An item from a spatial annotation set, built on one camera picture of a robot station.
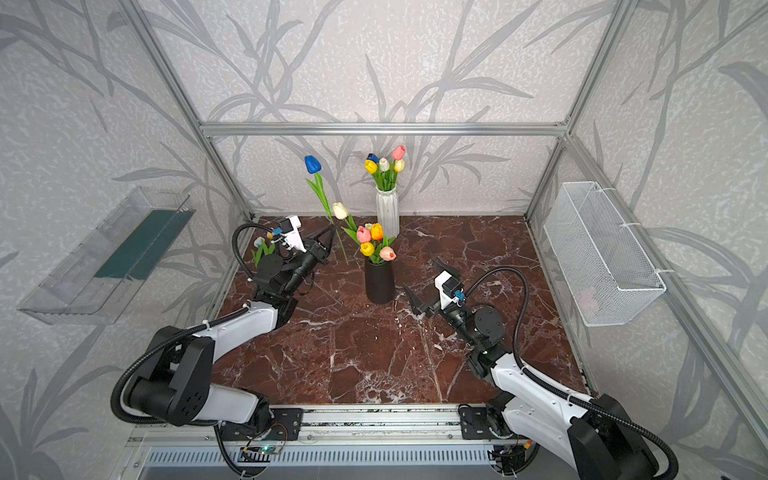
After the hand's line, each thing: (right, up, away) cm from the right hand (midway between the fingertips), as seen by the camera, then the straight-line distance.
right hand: (422, 263), depth 70 cm
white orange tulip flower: (-55, +7, +41) cm, 69 cm away
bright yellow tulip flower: (-14, +27, +14) cm, 33 cm away
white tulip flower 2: (-21, +13, +5) cm, 25 cm away
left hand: (-21, +11, +6) cm, 24 cm away
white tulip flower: (-10, +29, +20) cm, 37 cm away
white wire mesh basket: (+38, -2, -10) cm, 39 cm away
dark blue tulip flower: (-14, +30, +17) cm, 37 cm away
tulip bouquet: (-12, +5, +5) cm, 14 cm away
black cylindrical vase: (-12, -8, +19) cm, 24 cm away
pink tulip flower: (-6, +31, +16) cm, 36 cm away
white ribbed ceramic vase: (-10, +15, +32) cm, 37 cm away
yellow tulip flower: (-6, +29, +21) cm, 36 cm away
